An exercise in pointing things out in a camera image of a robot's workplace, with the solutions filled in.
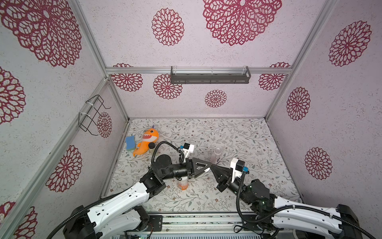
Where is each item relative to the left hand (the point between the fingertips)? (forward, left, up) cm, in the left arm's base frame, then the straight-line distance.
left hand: (209, 167), depth 60 cm
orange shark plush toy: (+34, +36, -24) cm, 54 cm away
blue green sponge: (+34, +51, -32) cm, 69 cm away
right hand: (+2, -2, -1) cm, 3 cm away
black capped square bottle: (+24, +32, -21) cm, 45 cm away
